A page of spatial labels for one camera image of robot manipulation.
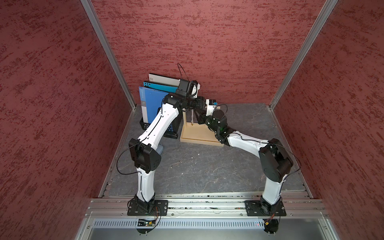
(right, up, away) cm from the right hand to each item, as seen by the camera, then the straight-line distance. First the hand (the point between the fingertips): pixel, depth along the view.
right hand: (195, 112), depth 86 cm
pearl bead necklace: (-2, -6, +15) cm, 16 cm away
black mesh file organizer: (-16, -14, +15) cm, 26 cm away
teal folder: (-20, +16, +5) cm, 26 cm away
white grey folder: (-25, +23, +14) cm, 37 cm away
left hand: (+4, +3, -5) cm, 7 cm away
